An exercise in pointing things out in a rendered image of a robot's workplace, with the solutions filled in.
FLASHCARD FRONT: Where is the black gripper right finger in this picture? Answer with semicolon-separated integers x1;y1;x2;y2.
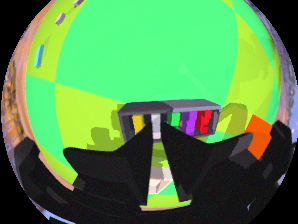
160;121;254;202

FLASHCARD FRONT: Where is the green fuse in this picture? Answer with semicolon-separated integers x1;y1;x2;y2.
168;113;180;129

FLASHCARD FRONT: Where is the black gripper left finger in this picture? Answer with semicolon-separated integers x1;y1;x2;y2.
63;121;153;206

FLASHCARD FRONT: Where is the yellow fuse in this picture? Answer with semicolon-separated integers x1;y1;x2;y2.
132;115;144;135

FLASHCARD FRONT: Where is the white rectangular tray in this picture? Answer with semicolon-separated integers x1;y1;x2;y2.
148;167;173;194

